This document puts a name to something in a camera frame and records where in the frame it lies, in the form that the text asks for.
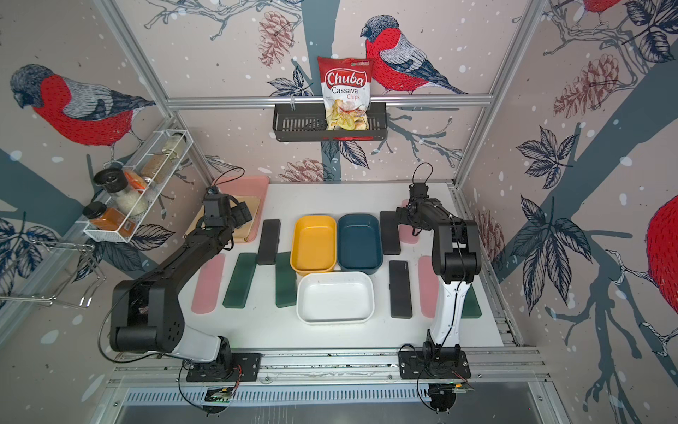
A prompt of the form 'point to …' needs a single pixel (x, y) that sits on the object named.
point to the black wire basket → (307, 122)
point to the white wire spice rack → (175, 144)
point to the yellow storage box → (313, 246)
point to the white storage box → (335, 298)
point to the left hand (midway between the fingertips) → (237, 204)
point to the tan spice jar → (156, 168)
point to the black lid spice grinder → (129, 201)
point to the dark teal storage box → (359, 247)
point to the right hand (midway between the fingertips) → (408, 218)
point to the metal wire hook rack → (86, 272)
